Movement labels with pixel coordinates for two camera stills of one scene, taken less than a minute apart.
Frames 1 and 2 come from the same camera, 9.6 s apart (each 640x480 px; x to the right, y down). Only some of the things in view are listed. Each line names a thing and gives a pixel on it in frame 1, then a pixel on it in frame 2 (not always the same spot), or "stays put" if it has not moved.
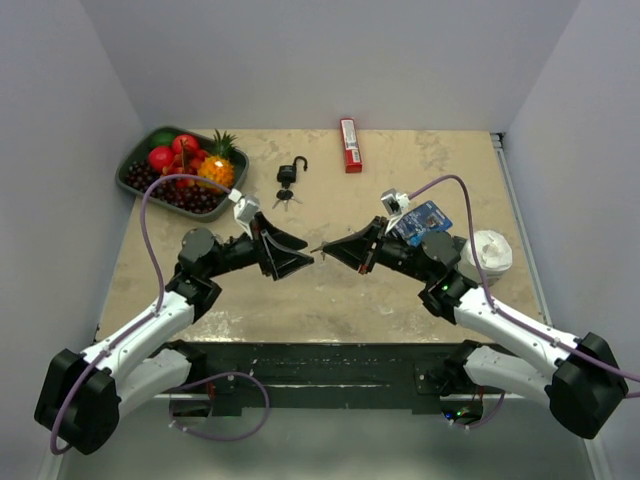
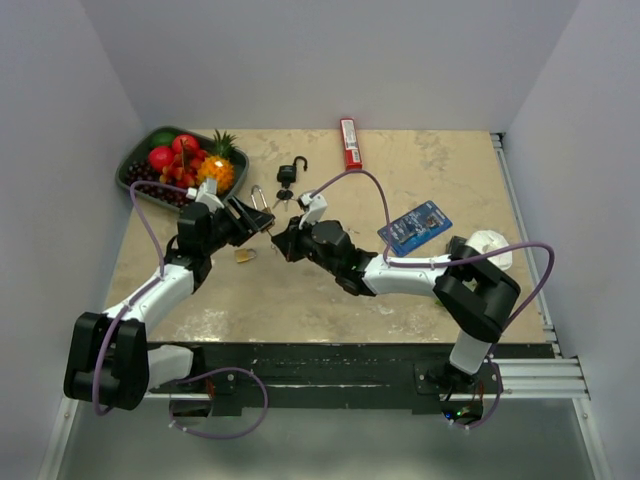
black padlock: (287, 173) stays put
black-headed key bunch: (285, 196) stays put
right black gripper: (356, 250) -> (289, 240)
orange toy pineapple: (218, 167) stays put
